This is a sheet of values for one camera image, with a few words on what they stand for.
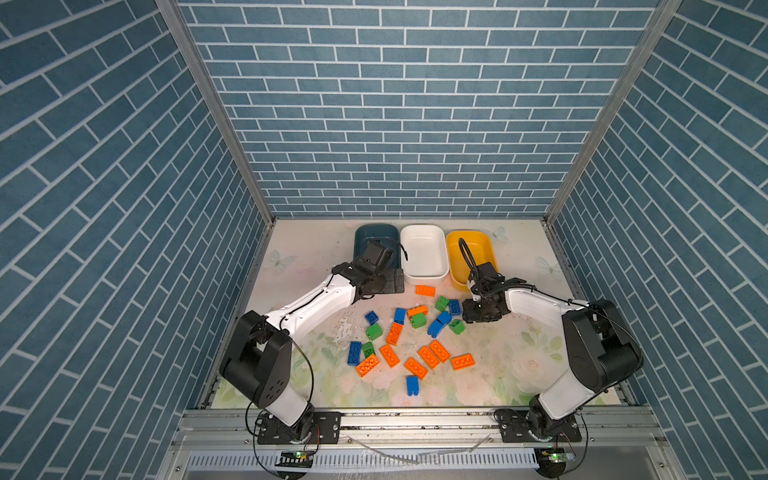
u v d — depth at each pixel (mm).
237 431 750
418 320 912
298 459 722
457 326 908
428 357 857
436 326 906
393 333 893
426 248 1116
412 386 789
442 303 933
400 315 927
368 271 657
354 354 852
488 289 737
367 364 828
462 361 844
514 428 733
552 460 715
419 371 825
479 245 1132
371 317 920
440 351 865
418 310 932
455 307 930
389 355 864
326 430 734
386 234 1113
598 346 465
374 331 886
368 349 862
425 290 990
